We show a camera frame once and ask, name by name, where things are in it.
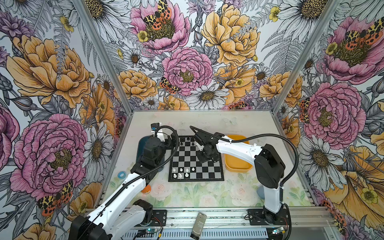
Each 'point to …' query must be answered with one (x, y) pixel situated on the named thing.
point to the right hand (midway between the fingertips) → (204, 162)
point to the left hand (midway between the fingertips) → (169, 135)
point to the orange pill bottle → (146, 190)
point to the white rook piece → (174, 175)
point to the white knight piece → (180, 175)
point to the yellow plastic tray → (234, 164)
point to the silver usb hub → (198, 225)
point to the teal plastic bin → (141, 146)
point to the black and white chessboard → (186, 166)
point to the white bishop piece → (186, 175)
